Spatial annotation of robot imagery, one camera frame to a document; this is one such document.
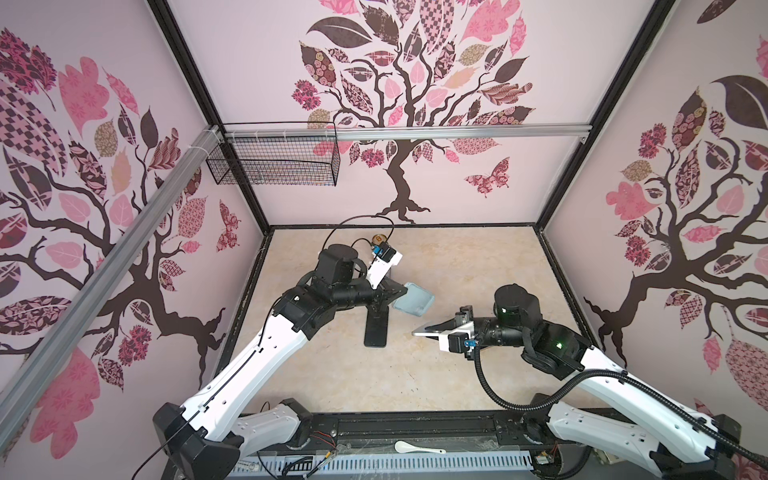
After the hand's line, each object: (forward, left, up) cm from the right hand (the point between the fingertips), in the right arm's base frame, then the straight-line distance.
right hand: (430, 320), depth 63 cm
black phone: (-3, +1, -1) cm, 3 cm away
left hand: (+7, +6, 0) cm, 9 cm away
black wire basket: (+57, +44, +6) cm, 72 cm away
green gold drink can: (+41, +13, -18) cm, 46 cm away
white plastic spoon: (-20, +6, -27) cm, 34 cm away
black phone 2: (+10, +13, -25) cm, 30 cm away
